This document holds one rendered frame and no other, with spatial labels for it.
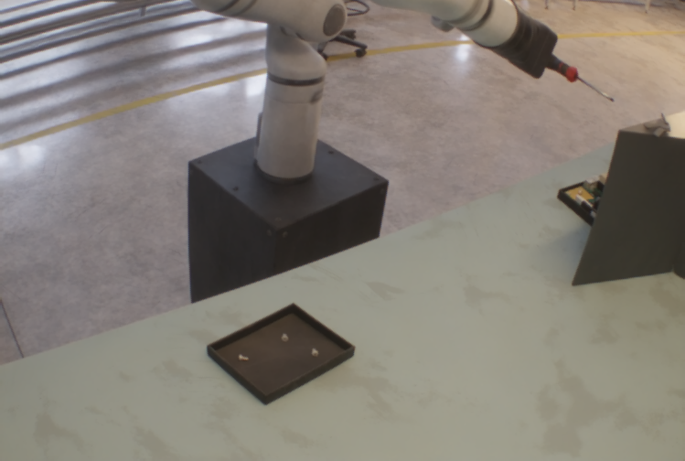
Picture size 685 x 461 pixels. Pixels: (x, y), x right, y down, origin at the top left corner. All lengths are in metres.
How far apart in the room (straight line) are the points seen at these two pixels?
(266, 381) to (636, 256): 0.48
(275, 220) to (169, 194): 1.67
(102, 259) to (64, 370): 1.79
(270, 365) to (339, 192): 0.58
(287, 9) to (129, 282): 1.49
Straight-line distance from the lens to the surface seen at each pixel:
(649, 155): 0.77
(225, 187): 1.16
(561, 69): 0.93
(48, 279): 2.35
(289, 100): 1.11
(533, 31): 0.82
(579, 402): 0.67
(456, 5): 0.70
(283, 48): 1.11
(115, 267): 2.37
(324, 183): 1.19
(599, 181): 1.03
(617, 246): 0.82
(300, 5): 0.99
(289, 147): 1.14
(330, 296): 0.72
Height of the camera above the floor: 1.46
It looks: 32 degrees down
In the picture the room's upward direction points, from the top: 8 degrees clockwise
